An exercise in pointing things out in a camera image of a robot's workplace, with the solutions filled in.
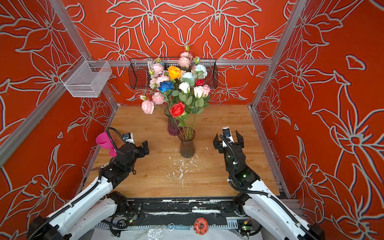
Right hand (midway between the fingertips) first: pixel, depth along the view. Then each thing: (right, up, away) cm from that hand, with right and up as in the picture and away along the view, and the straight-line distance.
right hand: (225, 132), depth 73 cm
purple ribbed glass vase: (-29, +4, +19) cm, 35 cm away
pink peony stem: (-39, +13, +1) cm, 41 cm away
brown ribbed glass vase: (-20, -3, +9) cm, 22 cm away
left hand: (-46, -6, +7) cm, 47 cm away
